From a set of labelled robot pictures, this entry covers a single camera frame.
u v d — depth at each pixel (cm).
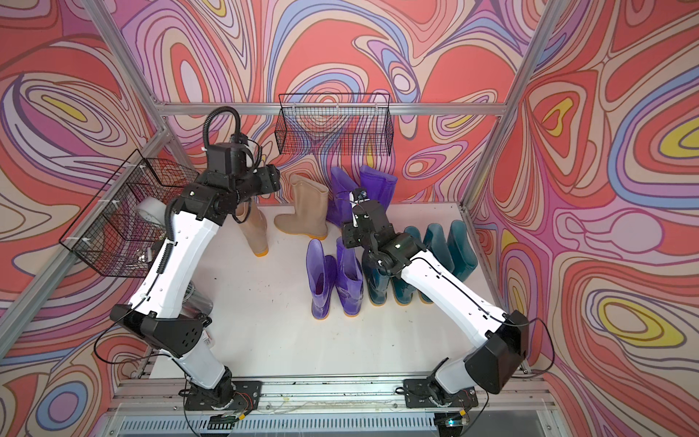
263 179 63
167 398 74
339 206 99
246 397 72
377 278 71
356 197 63
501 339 40
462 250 75
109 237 70
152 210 73
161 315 42
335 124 94
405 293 81
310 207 95
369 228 53
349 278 68
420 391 74
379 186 93
